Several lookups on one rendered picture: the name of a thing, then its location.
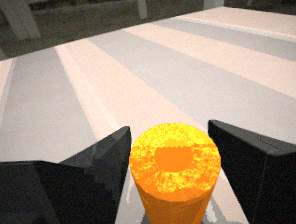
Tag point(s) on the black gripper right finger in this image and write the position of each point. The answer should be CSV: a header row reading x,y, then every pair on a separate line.
x,y
261,171

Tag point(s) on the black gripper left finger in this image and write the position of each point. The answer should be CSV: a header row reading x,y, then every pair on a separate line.
x,y
85,188

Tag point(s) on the orange knob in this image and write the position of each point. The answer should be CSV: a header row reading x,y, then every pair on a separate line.
x,y
175,168

